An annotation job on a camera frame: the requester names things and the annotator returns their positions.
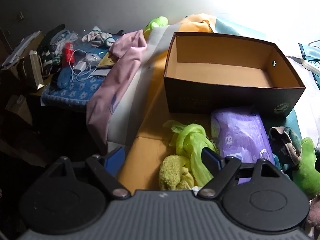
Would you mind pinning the purple plastic packet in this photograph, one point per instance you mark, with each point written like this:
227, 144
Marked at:
240, 135

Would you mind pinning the large green plush toy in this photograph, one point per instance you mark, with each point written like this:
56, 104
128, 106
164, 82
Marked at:
308, 170

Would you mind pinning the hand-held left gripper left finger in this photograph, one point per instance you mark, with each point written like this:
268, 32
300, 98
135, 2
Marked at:
115, 162

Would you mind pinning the dark brown cardboard box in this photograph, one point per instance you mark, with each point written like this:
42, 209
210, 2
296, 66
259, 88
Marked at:
225, 97

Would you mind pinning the pink cloth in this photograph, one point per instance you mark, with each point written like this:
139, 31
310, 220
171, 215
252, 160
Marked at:
120, 80

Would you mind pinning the pink plush bear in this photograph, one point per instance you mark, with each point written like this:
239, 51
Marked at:
315, 215

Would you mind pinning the yellow-green fuzzy sock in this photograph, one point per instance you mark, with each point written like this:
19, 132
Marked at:
171, 172

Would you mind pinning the neon green cloth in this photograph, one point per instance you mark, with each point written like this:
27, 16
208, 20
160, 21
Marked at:
190, 140

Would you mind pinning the gold paper bag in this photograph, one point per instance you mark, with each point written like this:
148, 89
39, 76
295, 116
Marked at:
32, 67

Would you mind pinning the cardboard box with papers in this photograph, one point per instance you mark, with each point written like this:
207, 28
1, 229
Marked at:
22, 47

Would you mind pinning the white power strip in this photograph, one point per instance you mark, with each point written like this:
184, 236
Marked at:
312, 66

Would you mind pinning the blue insole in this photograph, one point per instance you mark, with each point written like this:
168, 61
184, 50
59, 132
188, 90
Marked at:
64, 77

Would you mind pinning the small green plush toy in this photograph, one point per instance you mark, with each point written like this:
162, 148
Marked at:
157, 22

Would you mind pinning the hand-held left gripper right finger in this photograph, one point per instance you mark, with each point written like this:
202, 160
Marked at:
212, 160

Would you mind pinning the small brown cardboard box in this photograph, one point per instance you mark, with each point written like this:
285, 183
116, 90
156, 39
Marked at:
18, 107

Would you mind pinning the pile of striped socks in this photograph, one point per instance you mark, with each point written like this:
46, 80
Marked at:
53, 42

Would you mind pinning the yellow booklet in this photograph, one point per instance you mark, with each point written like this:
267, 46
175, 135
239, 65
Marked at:
106, 61

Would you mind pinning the blue floral towel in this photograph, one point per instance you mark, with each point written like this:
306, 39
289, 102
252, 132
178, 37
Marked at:
75, 92

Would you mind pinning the white gloves pair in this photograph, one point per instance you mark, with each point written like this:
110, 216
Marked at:
96, 37

